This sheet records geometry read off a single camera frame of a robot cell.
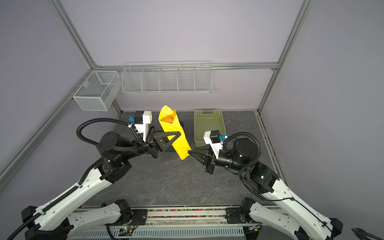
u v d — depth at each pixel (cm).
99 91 99
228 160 47
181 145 49
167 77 100
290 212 42
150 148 43
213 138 43
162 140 45
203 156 49
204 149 49
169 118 43
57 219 40
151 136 45
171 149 50
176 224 73
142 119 42
